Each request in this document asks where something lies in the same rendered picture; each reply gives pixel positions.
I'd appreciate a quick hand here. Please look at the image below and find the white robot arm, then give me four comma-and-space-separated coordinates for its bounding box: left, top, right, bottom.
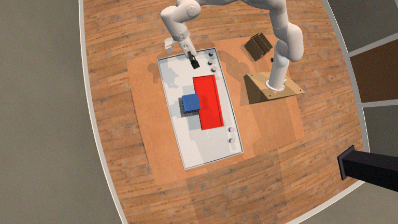
160, 0, 304, 92

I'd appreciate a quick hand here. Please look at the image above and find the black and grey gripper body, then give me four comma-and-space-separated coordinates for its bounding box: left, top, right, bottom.
178, 33, 197, 59

